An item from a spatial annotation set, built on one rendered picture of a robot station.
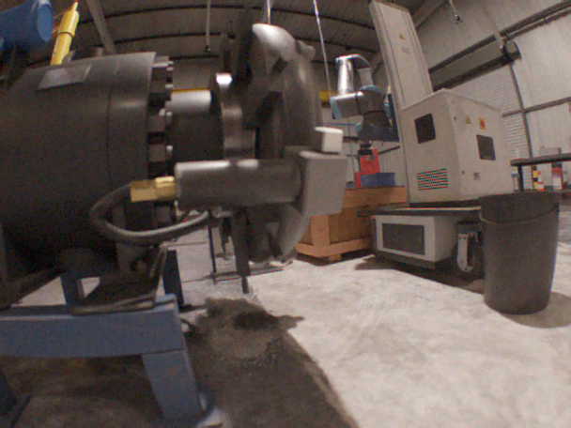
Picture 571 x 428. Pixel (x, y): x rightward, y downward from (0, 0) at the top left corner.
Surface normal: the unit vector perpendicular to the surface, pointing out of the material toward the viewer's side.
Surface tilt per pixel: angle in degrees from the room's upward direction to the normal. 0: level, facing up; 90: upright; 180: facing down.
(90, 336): 90
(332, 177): 113
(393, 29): 90
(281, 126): 96
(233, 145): 105
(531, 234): 93
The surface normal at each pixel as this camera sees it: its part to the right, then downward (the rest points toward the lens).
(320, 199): 0.40, 0.38
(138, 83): 0.35, -0.28
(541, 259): -0.28, 0.11
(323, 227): 0.39, 0.00
